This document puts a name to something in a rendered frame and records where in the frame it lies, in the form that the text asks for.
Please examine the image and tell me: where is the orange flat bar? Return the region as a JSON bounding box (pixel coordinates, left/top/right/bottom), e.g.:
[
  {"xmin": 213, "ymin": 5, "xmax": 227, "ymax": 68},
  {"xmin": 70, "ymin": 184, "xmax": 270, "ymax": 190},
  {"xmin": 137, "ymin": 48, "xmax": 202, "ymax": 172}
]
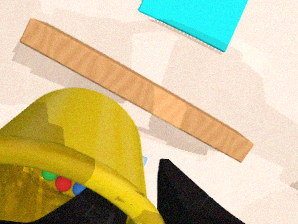
[{"xmin": 20, "ymin": 18, "xmax": 254, "ymax": 163}]

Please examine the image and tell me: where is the green marble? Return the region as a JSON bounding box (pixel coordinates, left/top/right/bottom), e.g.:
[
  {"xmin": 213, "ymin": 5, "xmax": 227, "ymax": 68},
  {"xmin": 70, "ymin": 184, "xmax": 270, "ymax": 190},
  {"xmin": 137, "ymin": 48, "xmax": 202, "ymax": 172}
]
[{"xmin": 41, "ymin": 171, "xmax": 59, "ymax": 181}]

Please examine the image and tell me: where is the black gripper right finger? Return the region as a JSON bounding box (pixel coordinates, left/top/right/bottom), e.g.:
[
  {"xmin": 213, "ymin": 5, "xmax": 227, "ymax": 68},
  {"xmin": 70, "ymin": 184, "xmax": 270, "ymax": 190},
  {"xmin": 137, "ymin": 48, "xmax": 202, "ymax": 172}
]
[{"xmin": 157, "ymin": 159, "xmax": 246, "ymax": 224}]

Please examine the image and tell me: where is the red marble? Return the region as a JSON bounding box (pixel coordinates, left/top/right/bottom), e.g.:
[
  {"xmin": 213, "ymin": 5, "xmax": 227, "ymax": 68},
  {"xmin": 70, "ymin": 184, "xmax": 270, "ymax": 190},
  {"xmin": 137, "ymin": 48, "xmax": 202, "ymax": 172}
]
[{"xmin": 56, "ymin": 176, "xmax": 72, "ymax": 192}]

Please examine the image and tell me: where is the blue marble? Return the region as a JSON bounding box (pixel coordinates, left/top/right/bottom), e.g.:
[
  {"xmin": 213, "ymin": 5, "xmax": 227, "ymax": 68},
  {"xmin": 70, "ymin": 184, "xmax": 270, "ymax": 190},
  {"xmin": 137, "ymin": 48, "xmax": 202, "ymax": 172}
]
[{"xmin": 72, "ymin": 183, "xmax": 85, "ymax": 196}]

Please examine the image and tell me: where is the yellow cup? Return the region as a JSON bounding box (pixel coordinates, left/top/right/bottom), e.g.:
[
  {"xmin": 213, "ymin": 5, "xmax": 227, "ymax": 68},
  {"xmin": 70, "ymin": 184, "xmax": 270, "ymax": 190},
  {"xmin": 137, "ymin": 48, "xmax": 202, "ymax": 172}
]
[{"xmin": 0, "ymin": 88, "xmax": 165, "ymax": 224}]

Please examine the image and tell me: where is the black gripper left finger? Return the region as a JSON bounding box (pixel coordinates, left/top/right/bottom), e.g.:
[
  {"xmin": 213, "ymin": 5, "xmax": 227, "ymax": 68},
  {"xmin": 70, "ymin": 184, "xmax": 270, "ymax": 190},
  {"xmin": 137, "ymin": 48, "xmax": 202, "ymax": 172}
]
[{"xmin": 0, "ymin": 188, "xmax": 128, "ymax": 224}]

